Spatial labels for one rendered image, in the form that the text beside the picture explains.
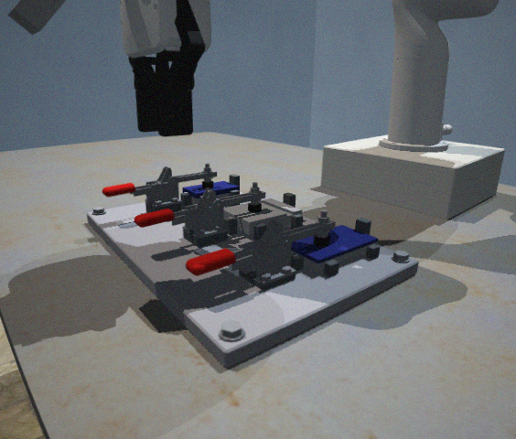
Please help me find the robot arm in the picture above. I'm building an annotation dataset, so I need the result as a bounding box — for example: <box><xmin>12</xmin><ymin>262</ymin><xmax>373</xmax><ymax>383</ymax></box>
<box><xmin>8</xmin><ymin>0</ymin><xmax>499</xmax><ymax>152</ymax></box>

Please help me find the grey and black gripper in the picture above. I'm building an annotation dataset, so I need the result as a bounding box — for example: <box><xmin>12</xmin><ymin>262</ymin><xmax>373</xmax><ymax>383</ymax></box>
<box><xmin>120</xmin><ymin>0</ymin><xmax>211</xmax><ymax>137</ymax></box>

